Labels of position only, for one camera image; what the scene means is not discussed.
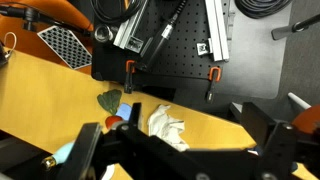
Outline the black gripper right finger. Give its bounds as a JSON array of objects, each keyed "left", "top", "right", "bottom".
[{"left": 241, "top": 101, "right": 296, "bottom": 180}]

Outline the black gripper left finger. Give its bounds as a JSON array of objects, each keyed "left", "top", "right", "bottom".
[{"left": 56, "top": 122, "right": 105, "bottom": 180}]

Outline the white towel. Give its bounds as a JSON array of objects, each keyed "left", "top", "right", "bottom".
[{"left": 147, "top": 104, "right": 190, "bottom": 153}]

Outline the light blue bottle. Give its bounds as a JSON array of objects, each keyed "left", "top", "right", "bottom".
[{"left": 41, "top": 139, "right": 76, "bottom": 171}]

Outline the green leaf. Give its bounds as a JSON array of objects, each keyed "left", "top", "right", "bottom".
[{"left": 96, "top": 89, "right": 123, "bottom": 116}]

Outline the black chair leg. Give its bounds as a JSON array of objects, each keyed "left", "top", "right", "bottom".
[{"left": 270, "top": 13, "right": 320, "bottom": 41}]

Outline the perforated metal mesh plate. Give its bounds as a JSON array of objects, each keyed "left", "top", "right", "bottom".
[{"left": 37, "top": 25, "right": 93, "bottom": 70}]

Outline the aluminium extrusion bar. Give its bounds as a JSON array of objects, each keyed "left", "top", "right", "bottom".
[
  {"left": 113, "top": 0, "right": 150, "bottom": 54},
  {"left": 196, "top": 0, "right": 231, "bottom": 63}
]

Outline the black cylindrical tool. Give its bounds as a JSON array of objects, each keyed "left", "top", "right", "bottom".
[{"left": 136, "top": 0, "right": 188, "bottom": 72}]

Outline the orange chair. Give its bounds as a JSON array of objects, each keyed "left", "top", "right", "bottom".
[{"left": 0, "top": 0, "right": 95, "bottom": 75}]

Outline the black orange-handled clamp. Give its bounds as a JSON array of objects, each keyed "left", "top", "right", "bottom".
[
  {"left": 123, "top": 59, "right": 138, "bottom": 94},
  {"left": 205, "top": 66, "right": 223, "bottom": 104}
]

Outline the coiled black cable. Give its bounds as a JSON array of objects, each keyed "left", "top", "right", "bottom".
[
  {"left": 234, "top": 0, "right": 294, "bottom": 20},
  {"left": 90, "top": 0, "right": 148, "bottom": 25}
]

